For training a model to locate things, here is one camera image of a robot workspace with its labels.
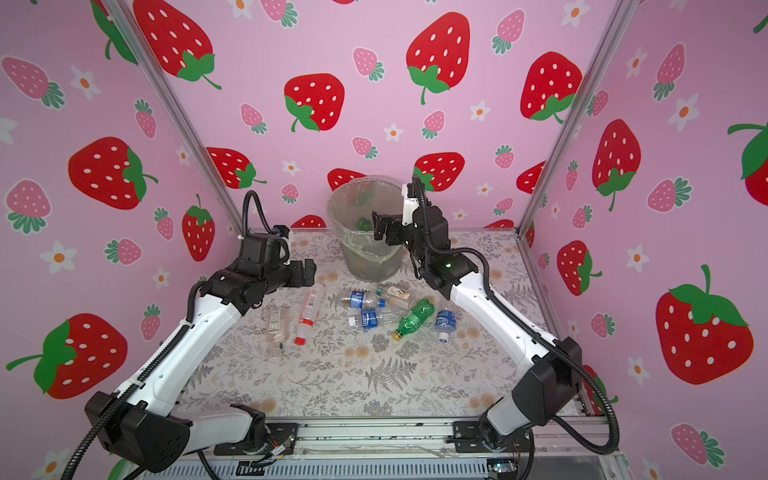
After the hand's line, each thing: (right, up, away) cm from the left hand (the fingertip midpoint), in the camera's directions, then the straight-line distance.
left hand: (300, 264), depth 78 cm
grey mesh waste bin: (+12, -2, +29) cm, 32 cm away
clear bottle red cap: (-2, -16, +15) cm, 22 cm away
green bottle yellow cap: (+14, +14, +30) cm, 35 cm away
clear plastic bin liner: (+10, +19, +23) cm, 32 cm away
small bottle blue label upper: (+13, -12, +17) cm, 25 cm away
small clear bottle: (-10, -20, +10) cm, 25 cm away
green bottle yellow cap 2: (+32, -16, +13) cm, 38 cm away
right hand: (+23, +13, -6) cm, 28 cm away
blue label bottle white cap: (+41, -19, +12) cm, 46 cm away
